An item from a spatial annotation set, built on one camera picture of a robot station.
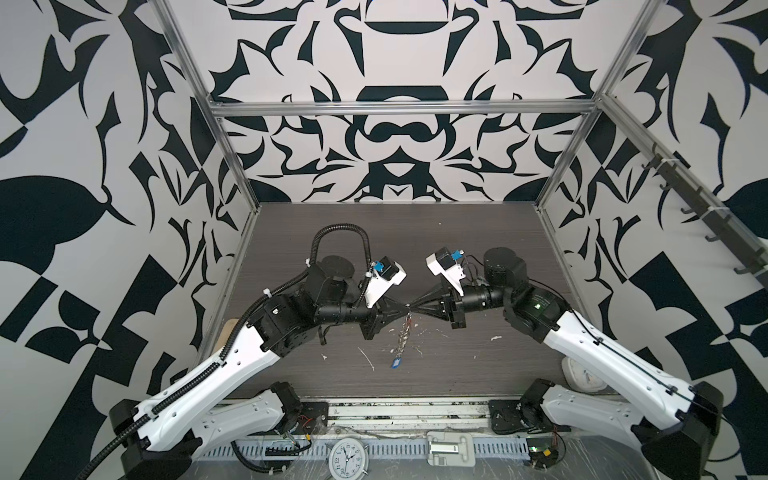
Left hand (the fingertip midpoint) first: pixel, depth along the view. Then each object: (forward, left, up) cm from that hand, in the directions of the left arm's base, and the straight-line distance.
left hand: (409, 303), depth 61 cm
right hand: (-1, -1, 0) cm, 2 cm away
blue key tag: (-5, +2, -22) cm, 22 cm away
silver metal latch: (-22, -9, -28) cm, 37 cm away
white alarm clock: (-24, +13, -26) cm, 38 cm away
